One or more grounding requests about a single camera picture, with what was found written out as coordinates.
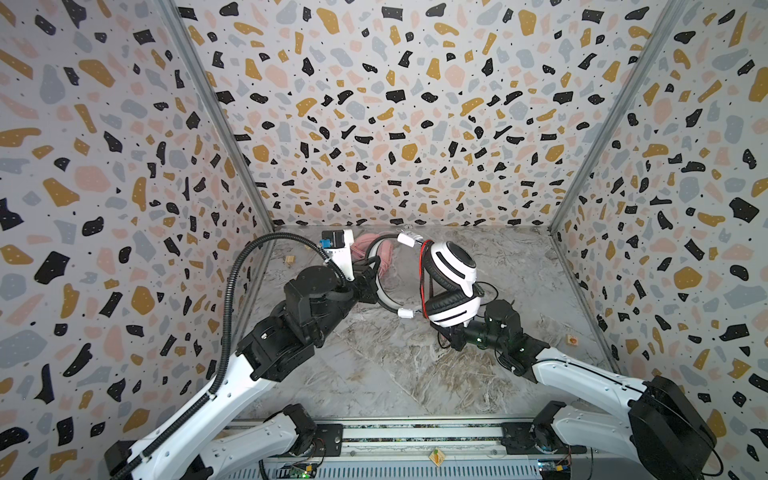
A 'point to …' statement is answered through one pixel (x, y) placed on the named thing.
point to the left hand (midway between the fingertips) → (380, 254)
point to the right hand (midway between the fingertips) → (429, 319)
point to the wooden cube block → (572, 340)
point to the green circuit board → (306, 473)
